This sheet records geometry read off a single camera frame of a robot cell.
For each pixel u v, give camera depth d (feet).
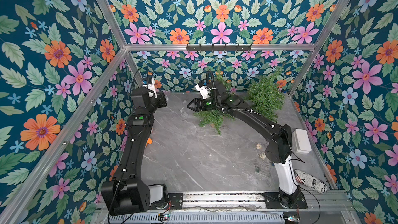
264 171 2.71
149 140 3.04
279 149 1.65
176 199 2.43
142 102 1.82
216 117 2.75
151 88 2.14
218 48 2.99
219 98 2.09
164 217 2.36
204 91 2.41
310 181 2.51
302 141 2.91
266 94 2.70
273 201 2.39
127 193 1.28
